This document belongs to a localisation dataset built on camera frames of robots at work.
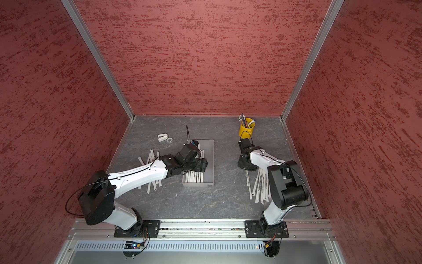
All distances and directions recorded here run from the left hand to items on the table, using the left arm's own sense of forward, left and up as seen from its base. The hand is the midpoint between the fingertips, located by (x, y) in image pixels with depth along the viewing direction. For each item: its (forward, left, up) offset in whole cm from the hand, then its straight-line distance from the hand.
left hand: (199, 165), depth 85 cm
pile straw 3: (-13, -27, -9) cm, 31 cm away
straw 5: (-5, -3, +18) cm, 19 cm away
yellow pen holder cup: (+28, -29, -6) cm, 41 cm away
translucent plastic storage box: (-3, -3, -10) cm, 11 cm away
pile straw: (+7, +37, -10) cm, 39 cm away
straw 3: (-3, +4, -9) cm, 10 cm away
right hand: (+3, -26, -9) cm, 28 cm away
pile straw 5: (-12, -32, -9) cm, 35 cm away
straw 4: (-2, +2, -9) cm, 9 cm away
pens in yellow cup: (+28, -24, +7) cm, 38 cm away
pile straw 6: (-12, -35, -10) cm, 38 cm away
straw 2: (-3, +6, -9) cm, 11 cm away
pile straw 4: (-5, -31, -10) cm, 33 cm away
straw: (-3, +8, -9) cm, 12 cm away
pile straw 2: (+10, +31, -8) cm, 34 cm away
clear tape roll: (+22, +23, -10) cm, 33 cm away
